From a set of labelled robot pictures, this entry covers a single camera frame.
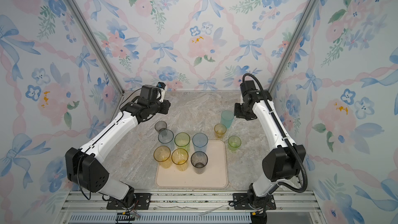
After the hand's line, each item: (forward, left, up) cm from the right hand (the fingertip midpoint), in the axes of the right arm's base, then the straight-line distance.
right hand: (241, 114), depth 82 cm
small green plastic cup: (-7, +2, -19) cm, 20 cm away
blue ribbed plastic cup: (-11, +22, -11) cm, 27 cm away
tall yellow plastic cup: (-18, +32, -13) cm, 40 cm away
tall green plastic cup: (-10, +31, -10) cm, 34 cm away
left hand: (+5, +39, +4) cm, 39 cm away
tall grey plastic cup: (-22, +22, -7) cm, 32 cm away
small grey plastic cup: (+3, +47, -15) cm, 50 cm away
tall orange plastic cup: (-17, +42, -14) cm, 47 cm away
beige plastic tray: (-26, +13, -20) cm, 35 cm away
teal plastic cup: (+5, +6, -9) cm, 12 cm away
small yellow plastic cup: (+3, +10, -20) cm, 23 cm away
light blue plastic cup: (-10, +40, -9) cm, 42 cm away
